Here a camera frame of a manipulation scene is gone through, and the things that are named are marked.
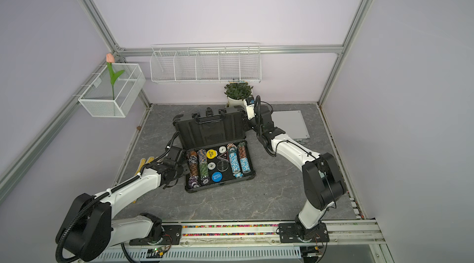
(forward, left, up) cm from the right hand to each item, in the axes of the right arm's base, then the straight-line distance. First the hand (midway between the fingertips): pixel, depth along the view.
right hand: (243, 113), depth 88 cm
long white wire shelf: (+29, +20, +9) cm, 36 cm away
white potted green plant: (+18, +4, -4) cm, 19 cm away
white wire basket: (-1, +63, +11) cm, 64 cm away
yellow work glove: (-15, +52, -21) cm, 58 cm away
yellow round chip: (-12, +17, -18) cm, 27 cm away
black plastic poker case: (-12, +13, -18) cm, 26 cm away
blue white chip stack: (-17, +4, -16) cm, 24 cm away
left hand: (-21, +29, -17) cm, 39 cm away
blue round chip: (-24, +13, -18) cm, 33 cm away
